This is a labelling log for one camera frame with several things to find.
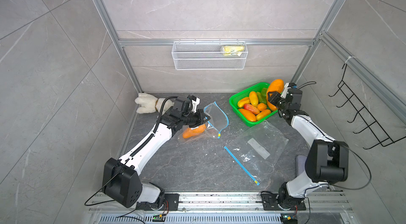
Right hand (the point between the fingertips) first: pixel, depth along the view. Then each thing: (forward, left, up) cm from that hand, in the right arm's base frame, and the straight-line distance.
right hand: (272, 93), depth 90 cm
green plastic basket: (+8, +19, -14) cm, 25 cm away
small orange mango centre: (+1, +2, -14) cm, 14 cm away
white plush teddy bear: (+3, +76, -11) cm, 77 cm away
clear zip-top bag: (-26, +8, -22) cm, 35 cm away
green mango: (+10, 0, -14) cm, 17 cm away
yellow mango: (+7, +6, -12) cm, 16 cm away
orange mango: (-3, +2, -17) cm, 17 cm away
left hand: (-18, +36, +3) cm, 40 cm away
